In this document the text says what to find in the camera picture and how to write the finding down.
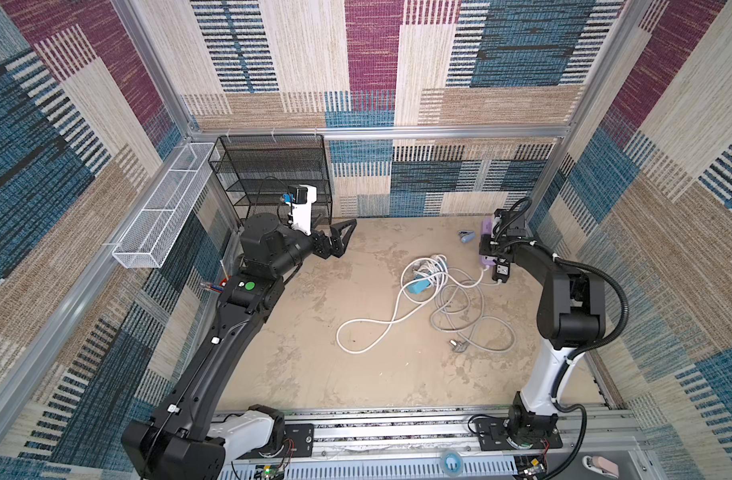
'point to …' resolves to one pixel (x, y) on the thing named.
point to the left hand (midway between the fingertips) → (340, 216)
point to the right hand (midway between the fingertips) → (492, 247)
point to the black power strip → (502, 269)
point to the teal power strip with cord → (423, 278)
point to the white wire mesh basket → (147, 240)
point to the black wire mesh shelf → (253, 172)
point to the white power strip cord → (459, 309)
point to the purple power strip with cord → (485, 234)
